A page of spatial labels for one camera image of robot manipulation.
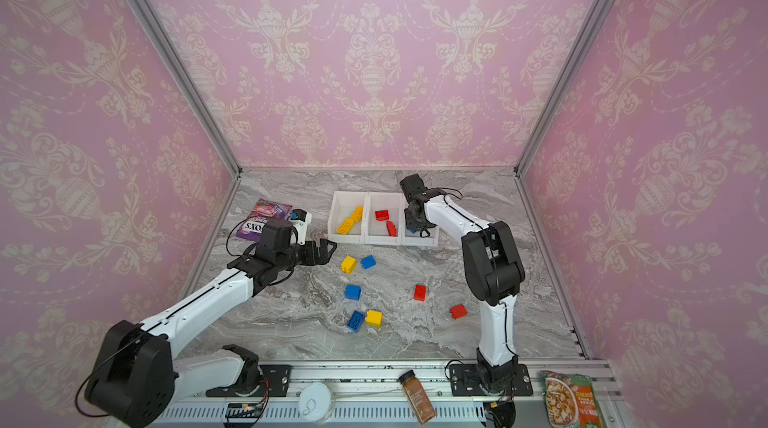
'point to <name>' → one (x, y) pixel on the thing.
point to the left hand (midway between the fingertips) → (325, 246)
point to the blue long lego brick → (413, 231)
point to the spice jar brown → (417, 397)
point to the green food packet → (571, 400)
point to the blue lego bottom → (355, 321)
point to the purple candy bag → (264, 212)
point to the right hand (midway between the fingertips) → (422, 219)
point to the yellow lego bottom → (374, 318)
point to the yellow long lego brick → (357, 216)
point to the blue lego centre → (352, 292)
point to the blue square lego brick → (368, 262)
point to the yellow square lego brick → (348, 264)
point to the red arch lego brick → (391, 228)
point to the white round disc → (315, 402)
